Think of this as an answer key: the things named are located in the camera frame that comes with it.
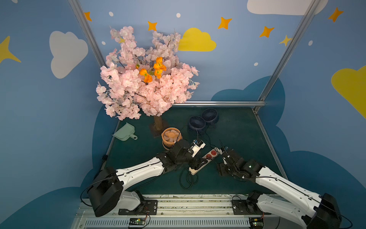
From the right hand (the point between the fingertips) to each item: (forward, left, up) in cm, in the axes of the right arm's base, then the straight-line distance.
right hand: (222, 164), depth 82 cm
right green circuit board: (-26, -17, -10) cm, 32 cm away
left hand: (+2, +12, +8) cm, 14 cm away
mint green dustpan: (+25, +69, -9) cm, 74 cm away
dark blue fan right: (+38, +5, 0) cm, 38 cm away
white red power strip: (+7, +6, -5) cm, 11 cm away
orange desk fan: (+18, +34, 0) cm, 38 cm away
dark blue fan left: (+27, +15, +2) cm, 31 cm away
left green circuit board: (-30, +45, -9) cm, 54 cm away
